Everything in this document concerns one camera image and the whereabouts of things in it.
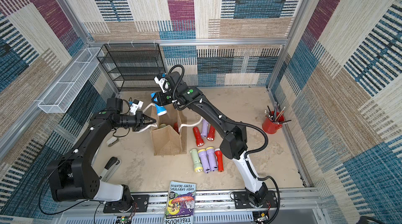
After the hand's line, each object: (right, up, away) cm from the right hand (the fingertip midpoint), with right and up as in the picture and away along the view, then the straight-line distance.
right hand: (159, 100), depth 79 cm
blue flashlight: (+2, -5, -4) cm, 6 cm away
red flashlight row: (+31, -30, +6) cm, 43 cm away
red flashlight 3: (+8, -14, +1) cm, 16 cm away
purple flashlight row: (+23, -17, +17) cm, 33 cm away
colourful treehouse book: (+12, -46, -8) cm, 49 cm away
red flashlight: (+20, -23, +10) cm, 32 cm away
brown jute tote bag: (+5, -15, -2) cm, 16 cm away
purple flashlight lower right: (+27, -31, +5) cm, 41 cm away
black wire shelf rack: (-25, +24, +29) cm, 45 cm away
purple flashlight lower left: (+22, -29, +6) cm, 36 cm away
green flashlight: (-1, -14, +10) cm, 17 cm away
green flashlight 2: (+19, -31, +3) cm, 36 cm away
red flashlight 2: (+27, -19, +14) cm, 36 cm away
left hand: (-2, -10, -1) cm, 11 cm away
